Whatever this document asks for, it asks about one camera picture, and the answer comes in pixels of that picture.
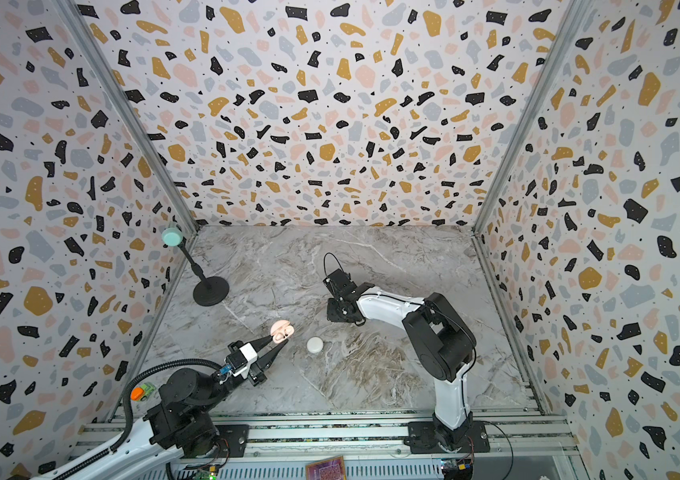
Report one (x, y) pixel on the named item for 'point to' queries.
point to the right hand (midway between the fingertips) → (333, 308)
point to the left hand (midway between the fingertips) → (284, 332)
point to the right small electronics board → (457, 469)
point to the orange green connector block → (138, 393)
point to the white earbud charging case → (315, 345)
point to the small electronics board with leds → (206, 475)
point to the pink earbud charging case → (281, 330)
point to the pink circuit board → (331, 469)
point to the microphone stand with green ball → (209, 291)
